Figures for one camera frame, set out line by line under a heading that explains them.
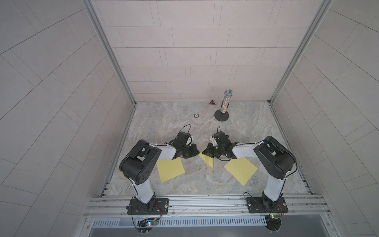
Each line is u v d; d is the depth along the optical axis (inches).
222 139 29.2
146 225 25.7
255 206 27.9
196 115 42.7
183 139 29.2
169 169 32.9
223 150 28.9
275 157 19.3
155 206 26.9
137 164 18.4
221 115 42.6
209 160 33.5
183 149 29.6
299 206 28.5
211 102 45.8
